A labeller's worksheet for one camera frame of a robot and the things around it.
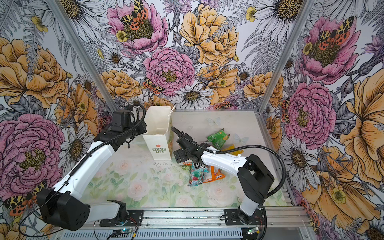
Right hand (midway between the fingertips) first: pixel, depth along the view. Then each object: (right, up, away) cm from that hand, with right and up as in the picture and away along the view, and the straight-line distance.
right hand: (185, 155), depth 86 cm
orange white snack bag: (+1, -5, +3) cm, 6 cm away
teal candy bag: (+7, -10, -5) cm, 13 cm away
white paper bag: (-12, +13, -11) cm, 21 cm away
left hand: (-20, +15, -6) cm, 26 cm away
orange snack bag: (+16, -10, -2) cm, 19 cm away
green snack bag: (+20, +8, +13) cm, 26 cm away
